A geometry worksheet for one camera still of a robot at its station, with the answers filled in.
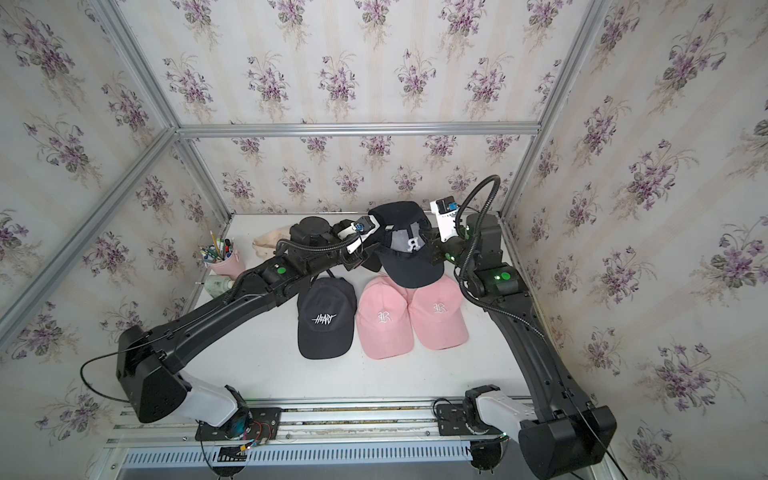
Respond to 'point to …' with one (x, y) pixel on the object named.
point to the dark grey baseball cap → (327, 308)
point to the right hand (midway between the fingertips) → (429, 230)
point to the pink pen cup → (222, 257)
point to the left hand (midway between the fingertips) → (370, 232)
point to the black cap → (404, 251)
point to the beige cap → (265, 244)
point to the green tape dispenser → (218, 284)
